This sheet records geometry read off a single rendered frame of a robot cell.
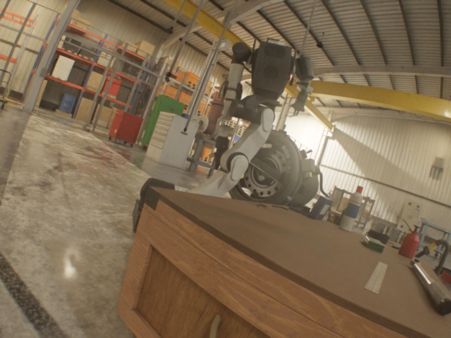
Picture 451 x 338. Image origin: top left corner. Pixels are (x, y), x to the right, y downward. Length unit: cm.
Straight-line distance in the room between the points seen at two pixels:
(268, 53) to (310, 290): 134
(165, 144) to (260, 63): 446
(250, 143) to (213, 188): 35
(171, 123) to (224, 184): 438
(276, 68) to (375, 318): 137
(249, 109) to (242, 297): 122
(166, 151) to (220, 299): 540
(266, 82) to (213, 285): 124
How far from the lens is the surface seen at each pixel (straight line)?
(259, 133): 154
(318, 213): 124
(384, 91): 1401
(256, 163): 218
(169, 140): 579
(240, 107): 151
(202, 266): 52
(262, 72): 153
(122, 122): 698
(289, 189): 203
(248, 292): 47
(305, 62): 171
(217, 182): 150
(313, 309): 42
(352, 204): 127
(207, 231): 51
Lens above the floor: 60
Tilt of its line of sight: 2 degrees down
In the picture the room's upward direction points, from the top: 20 degrees clockwise
